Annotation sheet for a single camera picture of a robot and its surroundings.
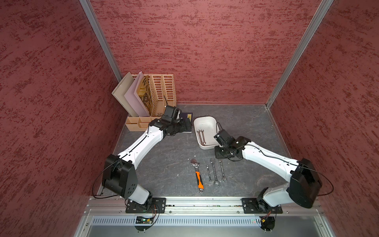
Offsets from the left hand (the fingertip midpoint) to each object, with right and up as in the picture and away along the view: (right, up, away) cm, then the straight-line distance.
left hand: (185, 129), depth 84 cm
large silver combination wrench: (+18, -30, -3) cm, 35 cm away
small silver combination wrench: (+15, -29, -1) cm, 33 cm away
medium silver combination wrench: (+23, -29, -1) cm, 37 cm away
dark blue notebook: (+1, +8, +29) cm, 30 cm away
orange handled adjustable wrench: (+6, -22, +3) cm, 23 cm away
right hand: (+19, -15, -1) cm, 24 cm away
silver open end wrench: (+8, -4, +19) cm, 21 cm away
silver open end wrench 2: (+12, -8, +16) cm, 21 cm away
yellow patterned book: (-29, +23, +16) cm, 41 cm away
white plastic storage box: (+14, 0, +19) cm, 24 cm away
